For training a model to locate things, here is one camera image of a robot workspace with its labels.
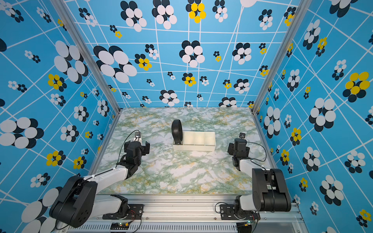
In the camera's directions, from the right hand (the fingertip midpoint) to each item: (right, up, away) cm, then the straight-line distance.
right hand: (240, 145), depth 93 cm
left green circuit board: (-68, -37, -21) cm, 81 cm away
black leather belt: (-41, +9, -8) cm, 42 cm away
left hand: (-65, +3, -3) cm, 65 cm away
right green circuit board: (-6, -38, -22) cm, 44 cm away
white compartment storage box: (-28, +1, +8) cm, 29 cm away
